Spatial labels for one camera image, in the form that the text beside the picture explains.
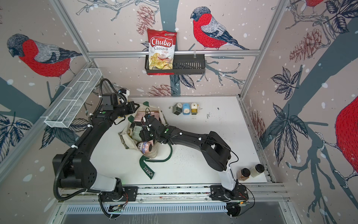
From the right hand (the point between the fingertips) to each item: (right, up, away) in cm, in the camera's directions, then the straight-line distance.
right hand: (143, 133), depth 82 cm
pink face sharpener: (+2, -8, -1) cm, 8 cm away
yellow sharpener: (+33, +14, +24) cm, 43 cm away
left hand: (-2, +19, 0) cm, 19 cm away
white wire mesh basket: (-38, +13, -11) cm, 42 cm away
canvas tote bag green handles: (-8, -1, 0) cm, 8 cm away
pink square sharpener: (+6, +12, +6) cm, 15 cm away
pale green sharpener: (-4, -1, -1) cm, 5 cm away
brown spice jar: (+56, -19, -11) cm, 60 cm away
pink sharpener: (-3, +10, +2) cm, 11 cm away
